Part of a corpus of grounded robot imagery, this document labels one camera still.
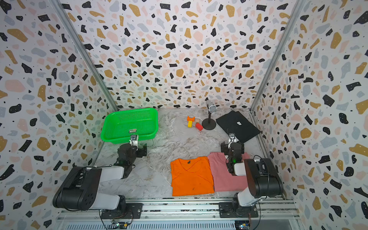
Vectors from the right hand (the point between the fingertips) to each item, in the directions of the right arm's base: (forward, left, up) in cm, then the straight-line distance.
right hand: (233, 141), depth 94 cm
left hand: (-4, +61, +2) cm, 61 cm away
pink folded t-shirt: (-24, +8, -4) cm, 26 cm away
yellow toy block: (+20, +30, -6) cm, 36 cm away
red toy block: (+17, +23, -5) cm, 29 cm away
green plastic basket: (+15, +84, -3) cm, 86 cm away
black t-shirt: (+23, -5, -7) cm, 24 cm away
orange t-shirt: (-21, +27, -6) cm, 35 cm away
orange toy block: (+25, +30, -6) cm, 40 cm away
